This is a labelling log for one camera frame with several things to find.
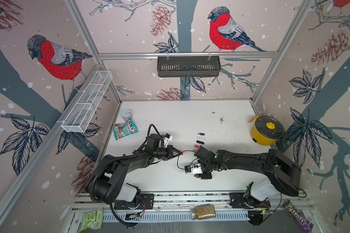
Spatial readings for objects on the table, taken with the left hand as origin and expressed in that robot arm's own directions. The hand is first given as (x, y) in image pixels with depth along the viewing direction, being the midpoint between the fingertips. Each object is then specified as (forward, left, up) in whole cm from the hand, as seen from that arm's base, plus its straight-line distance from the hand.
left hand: (182, 151), depth 82 cm
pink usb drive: (+9, -10, -11) cm, 17 cm away
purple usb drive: (+18, -14, -10) cm, 24 cm away
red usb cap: (0, 0, -2) cm, 2 cm away
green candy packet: (+18, +43, -6) cm, 47 cm away
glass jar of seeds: (-28, -9, -5) cm, 30 cm away
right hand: (-8, -10, -10) cm, 16 cm away
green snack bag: (-31, +44, -8) cm, 55 cm away
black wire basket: (+57, -5, +19) cm, 61 cm away
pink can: (+32, +42, -5) cm, 53 cm away
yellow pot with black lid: (+15, -55, -1) cm, 57 cm away
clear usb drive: (+14, -13, -9) cm, 21 cm away
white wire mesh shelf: (+8, +54, +21) cm, 58 cm away
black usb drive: (+11, -12, -9) cm, 19 cm away
